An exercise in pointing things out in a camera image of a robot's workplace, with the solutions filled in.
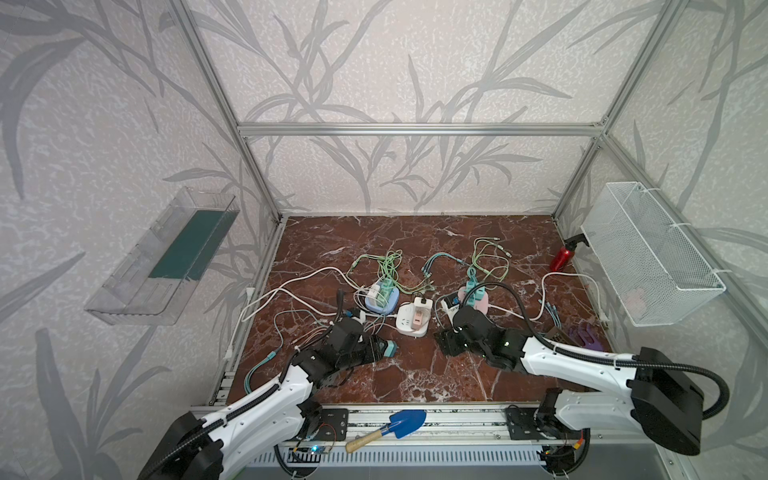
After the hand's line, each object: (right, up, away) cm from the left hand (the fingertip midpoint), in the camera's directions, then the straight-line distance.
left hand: (386, 338), depth 83 cm
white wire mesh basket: (+59, +20, -20) cm, 66 cm away
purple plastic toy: (+60, -1, +6) cm, 60 cm away
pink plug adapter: (+9, +5, +2) cm, 11 cm away
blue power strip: (-4, +8, +8) cm, 12 cm away
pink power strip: (+29, +7, +9) cm, 31 cm away
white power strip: (+5, +4, +8) cm, 10 cm away
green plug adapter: (0, +14, +9) cm, 16 cm away
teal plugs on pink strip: (+22, +14, -9) cm, 28 cm away
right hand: (+16, +4, +1) cm, 17 cm away
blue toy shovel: (+5, -18, -9) cm, 21 cm away
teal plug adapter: (+1, -3, 0) cm, 4 cm away
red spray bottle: (+58, +23, +14) cm, 64 cm away
